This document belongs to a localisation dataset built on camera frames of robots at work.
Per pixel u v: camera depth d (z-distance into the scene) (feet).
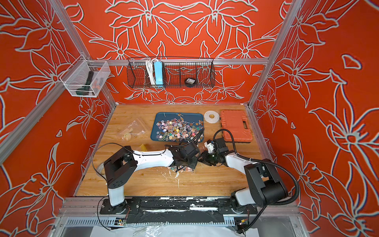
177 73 3.20
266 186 1.41
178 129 3.26
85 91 2.56
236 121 3.38
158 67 2.95
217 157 2.29
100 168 2.78
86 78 2.99
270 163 1.49
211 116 3.62
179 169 2.39
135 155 1.64
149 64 2.87
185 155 2.21
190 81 3.14
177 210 2.39
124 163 1.72
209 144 2.77
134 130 3.40
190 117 3.62
